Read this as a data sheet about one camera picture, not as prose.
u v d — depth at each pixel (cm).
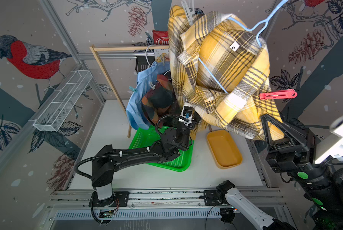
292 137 28
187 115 50
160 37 85
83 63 97
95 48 61
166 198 75
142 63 95
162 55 88
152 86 63
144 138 97
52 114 73
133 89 64
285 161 27
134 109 68
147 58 91
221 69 33
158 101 72
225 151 90
